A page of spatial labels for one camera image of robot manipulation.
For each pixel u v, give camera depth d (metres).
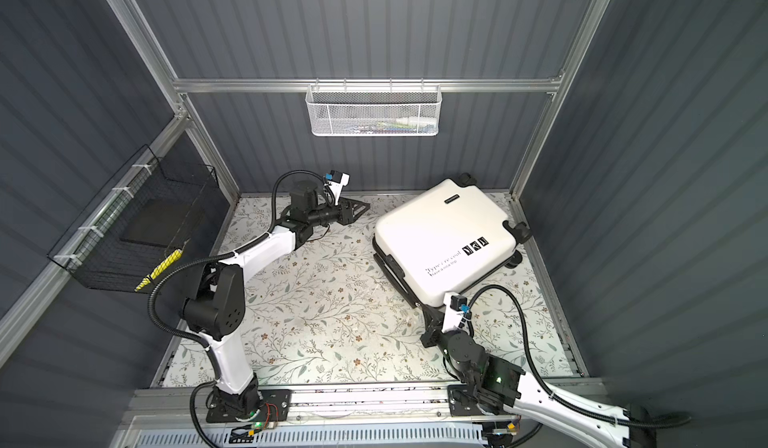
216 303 0.50
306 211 0.72
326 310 0.90
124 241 0.70
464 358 0.57
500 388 0.58
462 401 0.74
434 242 0.81
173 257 0.72
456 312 0.67
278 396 0.75
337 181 0.79
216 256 1.08
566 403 0.53
